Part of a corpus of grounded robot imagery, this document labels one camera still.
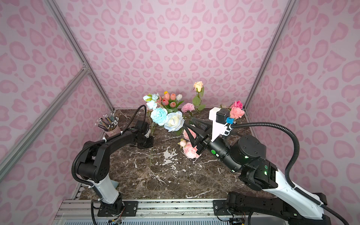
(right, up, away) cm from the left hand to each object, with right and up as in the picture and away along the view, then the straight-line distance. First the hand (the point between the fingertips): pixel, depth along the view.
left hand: (154, 144), depth 95 cm
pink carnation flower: (+22, +23, -21) cm, 39 cm away
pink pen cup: (-27, +13, -7) cm, 31 cm away
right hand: (+21, +15, -49) cm, 56 cm away
